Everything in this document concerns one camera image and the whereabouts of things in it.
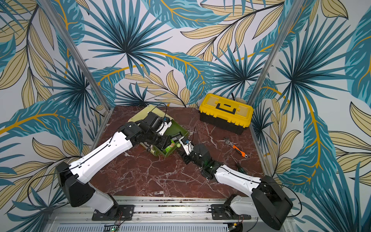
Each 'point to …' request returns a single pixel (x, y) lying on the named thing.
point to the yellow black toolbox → (225, 113)
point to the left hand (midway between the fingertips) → (166, 143)
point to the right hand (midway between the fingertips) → (181, 146)
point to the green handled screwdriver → (238, 166)
